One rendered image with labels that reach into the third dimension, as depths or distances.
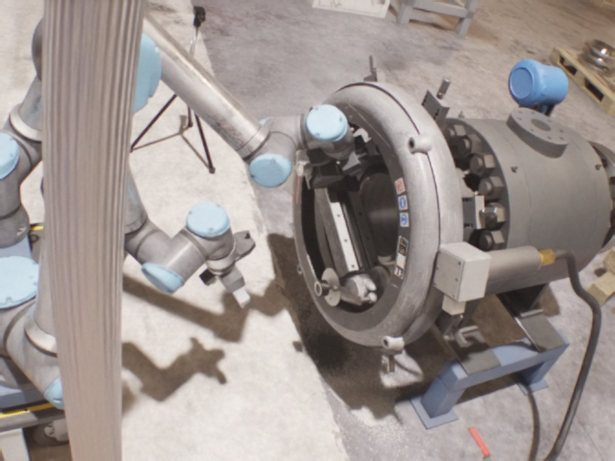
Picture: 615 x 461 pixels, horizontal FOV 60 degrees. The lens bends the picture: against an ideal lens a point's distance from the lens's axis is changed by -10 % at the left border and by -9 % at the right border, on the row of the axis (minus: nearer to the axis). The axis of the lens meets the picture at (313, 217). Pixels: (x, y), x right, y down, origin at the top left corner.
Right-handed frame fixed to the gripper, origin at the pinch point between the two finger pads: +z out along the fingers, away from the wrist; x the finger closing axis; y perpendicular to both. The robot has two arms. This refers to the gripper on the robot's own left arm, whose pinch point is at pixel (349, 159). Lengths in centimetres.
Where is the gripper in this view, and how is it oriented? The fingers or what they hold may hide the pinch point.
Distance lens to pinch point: 171.9
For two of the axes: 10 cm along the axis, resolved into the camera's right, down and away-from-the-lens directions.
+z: 2.2, 1.8, 9.6
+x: -4.1, -8.7, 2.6
